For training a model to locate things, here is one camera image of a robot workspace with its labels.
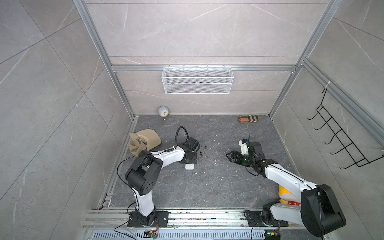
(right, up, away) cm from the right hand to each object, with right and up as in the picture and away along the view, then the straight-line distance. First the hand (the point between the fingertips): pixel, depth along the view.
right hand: (230, 154), depth 88 cm
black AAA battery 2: (-17, -2, +9) cm, 19 cm away
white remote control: (-25, -8, +2) cm, 26 cm away
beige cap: (-56, +8, +15) cm, 58 cm away
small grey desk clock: (-47, +29, +26) cm, 61 cm away
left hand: (-23, -2, +6) cm, 24 cm away
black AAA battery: (-15, +2, +12) cm, 19 cm away
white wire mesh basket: (-20, +49, +12) cm, 55 cm away
